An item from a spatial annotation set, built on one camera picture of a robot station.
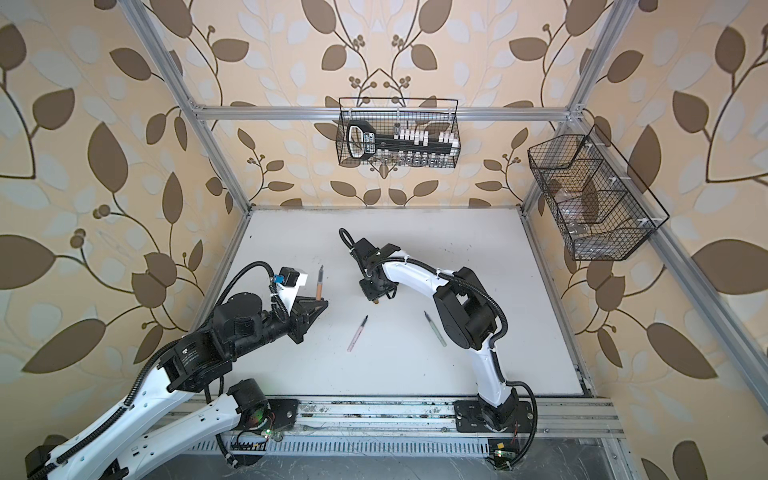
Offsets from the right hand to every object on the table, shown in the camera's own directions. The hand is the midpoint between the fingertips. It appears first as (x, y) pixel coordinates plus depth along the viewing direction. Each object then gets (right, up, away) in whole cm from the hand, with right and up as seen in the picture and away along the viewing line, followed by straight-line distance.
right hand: (377, 293), depth 92 cm
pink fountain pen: (-6, -12, -4) cm, 13 cm away
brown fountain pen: (-11, +7, -29) cm, 32 cm away
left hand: (-9, +3, -27) cm, 29 cm away
